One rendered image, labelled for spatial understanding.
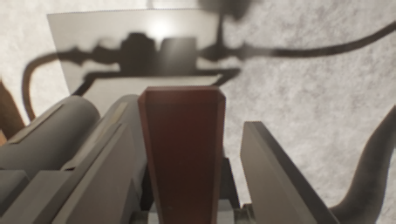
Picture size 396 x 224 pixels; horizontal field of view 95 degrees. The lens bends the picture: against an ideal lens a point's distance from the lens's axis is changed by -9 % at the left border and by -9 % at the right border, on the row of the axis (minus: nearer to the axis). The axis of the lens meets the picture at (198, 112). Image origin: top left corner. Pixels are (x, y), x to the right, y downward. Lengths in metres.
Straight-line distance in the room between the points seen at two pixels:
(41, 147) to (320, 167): 0.85
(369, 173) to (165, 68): 0.46
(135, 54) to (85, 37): 0.13
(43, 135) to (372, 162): 0.36
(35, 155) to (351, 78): 0.74
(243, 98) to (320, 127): 0.30
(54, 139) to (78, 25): 0.37
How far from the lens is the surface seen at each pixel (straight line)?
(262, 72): 0.58
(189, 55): 0.53
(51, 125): 0.29
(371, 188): 0.24
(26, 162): 0.25
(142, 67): 0.55
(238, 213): 0.18
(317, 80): 0.67
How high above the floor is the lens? 0.52
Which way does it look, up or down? 61 degrees down
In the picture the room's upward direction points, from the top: 176 degrees clockwise
